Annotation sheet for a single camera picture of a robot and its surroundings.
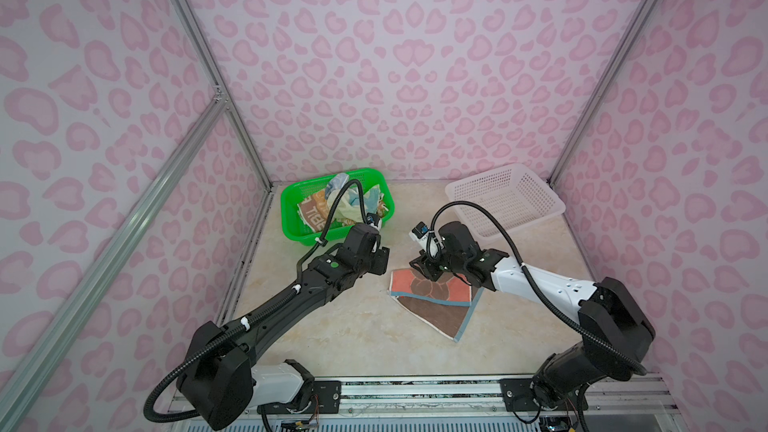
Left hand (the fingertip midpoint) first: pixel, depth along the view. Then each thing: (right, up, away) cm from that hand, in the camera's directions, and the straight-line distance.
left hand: (386, 249), depth 82 cm
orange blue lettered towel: (-27, +12, +27) cm, 40 cm away
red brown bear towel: (+18, -17, +7) cm, 26 cm away
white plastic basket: (+48, +17, +34) cm, 61 cm away
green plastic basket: (-32, +5, +24) cm, 40 cm away
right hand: (+7, -2, +2) cm, 8 cm away
